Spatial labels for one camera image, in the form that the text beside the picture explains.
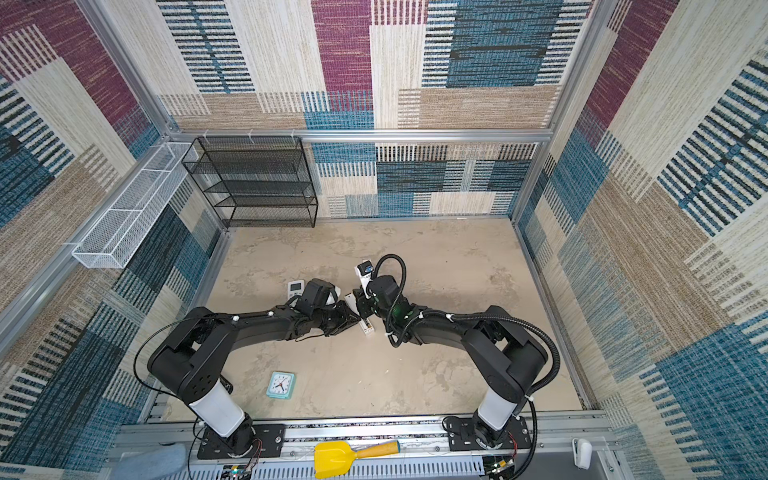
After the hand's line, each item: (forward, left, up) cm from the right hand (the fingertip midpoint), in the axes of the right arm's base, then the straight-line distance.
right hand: (358, 292), depth 88 cm
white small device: (-40, -51, -7) cm, 65 cm away
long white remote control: (-6, -2, -9) cm, 11 cm away
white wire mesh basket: (0, +56, +24) cm, 61 cm away
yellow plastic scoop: (-39, +5, -9) cm, 41 cm away
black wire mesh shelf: (+44, +38, +8) cm, 59 cm away
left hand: (-4, -1, -6) cm, 7 cm away
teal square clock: (-23, +20, -7) cm, 31 cm away
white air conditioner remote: (+8, +22, -8) cm, 25 cm away
